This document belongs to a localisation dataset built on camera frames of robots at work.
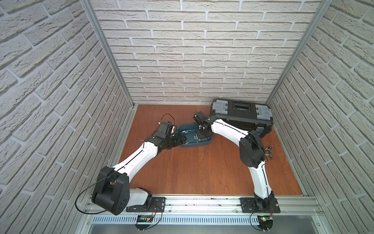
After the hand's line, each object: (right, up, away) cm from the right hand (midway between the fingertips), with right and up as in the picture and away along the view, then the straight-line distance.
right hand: (204, 133), depth 97 cm
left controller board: (-33, -42, -26) cm, 59 cm away
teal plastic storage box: (-9, +1, +6) cm, 11 cm away
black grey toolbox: (+31, +13, -4) cm, 34 cm away
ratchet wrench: (+43, -10, -2) cm, 44 cm away
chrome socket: (-13, +1, +4) cm, 14 cm away
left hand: (-13, -1, -12) cm, 18 cm away
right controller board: (+28, -41, -27) cm, 56 cm away
